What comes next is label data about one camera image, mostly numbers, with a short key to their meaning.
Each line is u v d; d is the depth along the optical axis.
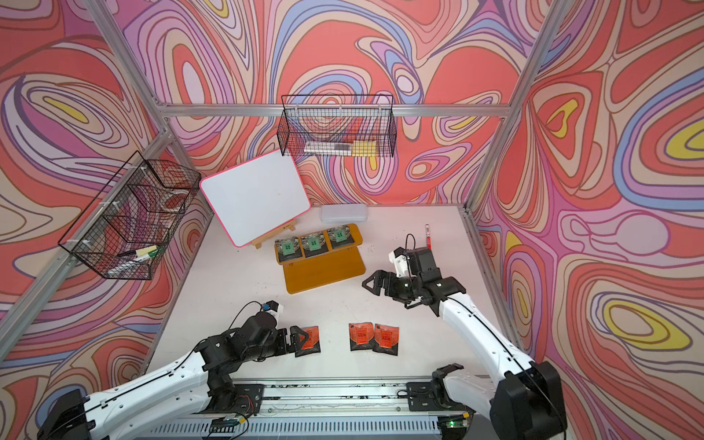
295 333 0.72
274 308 0.75
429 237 1.10
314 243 0.90
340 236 0.91
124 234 0.73
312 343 0.82
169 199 0.87
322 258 0.87
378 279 0.70
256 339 0.62
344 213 1.16
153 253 0.72
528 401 0.39
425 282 0.61
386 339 0.84
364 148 0.82
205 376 0.54
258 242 1.04
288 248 0.88
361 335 0.84
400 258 0.75
